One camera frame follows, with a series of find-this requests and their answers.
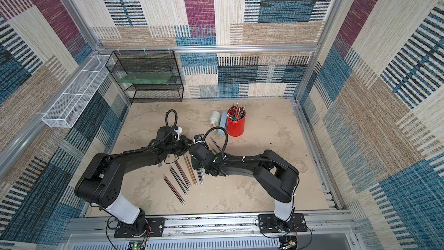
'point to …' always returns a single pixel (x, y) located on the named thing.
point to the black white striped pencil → (185, 194)
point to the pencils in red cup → (236, 113)
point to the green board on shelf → (145, 78)
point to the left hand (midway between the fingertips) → (197, 142)
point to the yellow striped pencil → (193, 183)
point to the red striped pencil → (176, 191)
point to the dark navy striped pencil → (199, 172)
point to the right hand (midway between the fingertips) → (199, 158)
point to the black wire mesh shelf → (148, 61)
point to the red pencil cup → (236, 128)
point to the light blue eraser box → (222, 121)
